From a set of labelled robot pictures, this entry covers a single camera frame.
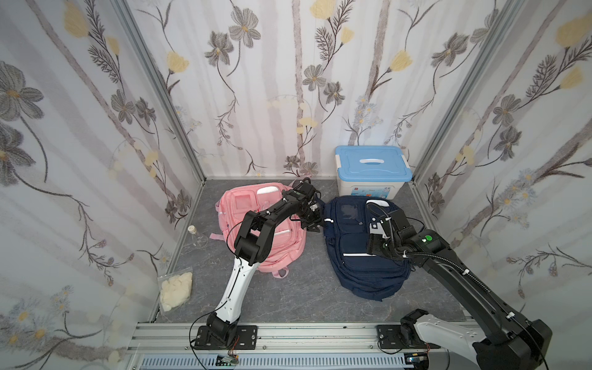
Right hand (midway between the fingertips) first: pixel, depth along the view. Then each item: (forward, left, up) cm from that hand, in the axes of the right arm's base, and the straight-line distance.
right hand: (377, 246), depth 77 cm
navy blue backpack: (+16, +6, -14) cm, 22 cm away
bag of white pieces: (-13, +71, -16) cm, 74 cm away
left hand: (+15, +14, -14) cm, 25 cm away
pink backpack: (+8, +31, -14) cm, 35 cm away
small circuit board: (-33, +48, -16) cm, 60 cm away
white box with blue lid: (+38, -6, -3) cm, 39 cm away
